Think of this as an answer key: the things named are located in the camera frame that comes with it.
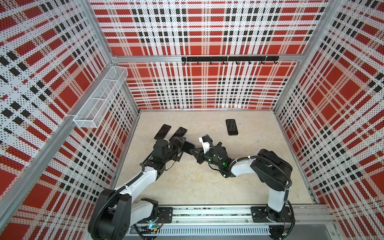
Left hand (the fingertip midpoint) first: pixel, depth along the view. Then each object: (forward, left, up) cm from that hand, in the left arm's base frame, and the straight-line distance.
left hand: (186, 145), depth 84 cm
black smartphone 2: (+26, -32, -16) cm, 44 cm away
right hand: (-3, -2, -2) cm, 4 cm away
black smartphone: (+19, +19, -13) cm, 30 cm away
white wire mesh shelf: (+20, +59, +8) cm, 63 cm away
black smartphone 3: (-1, 0, 0) cm, 1 cm away
